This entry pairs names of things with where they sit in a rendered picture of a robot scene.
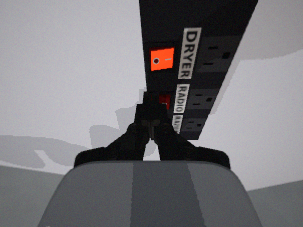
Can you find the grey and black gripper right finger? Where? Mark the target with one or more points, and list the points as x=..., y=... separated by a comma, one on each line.
x=174, y=147

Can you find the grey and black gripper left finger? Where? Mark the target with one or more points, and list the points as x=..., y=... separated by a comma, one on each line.
x=131, y=145

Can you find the black power strip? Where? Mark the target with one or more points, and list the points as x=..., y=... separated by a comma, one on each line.
x=188, y=47

